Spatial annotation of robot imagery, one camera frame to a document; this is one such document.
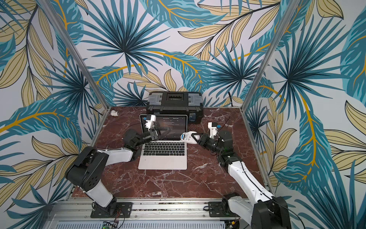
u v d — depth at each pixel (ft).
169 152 3.04
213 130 2.39
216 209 2.40
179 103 3.20
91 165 1.72
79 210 2.45
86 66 3.08
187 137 2.50
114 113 3.63
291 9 2.27
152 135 2.32
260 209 1.28
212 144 2.21
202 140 2.26
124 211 2.39
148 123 2.48
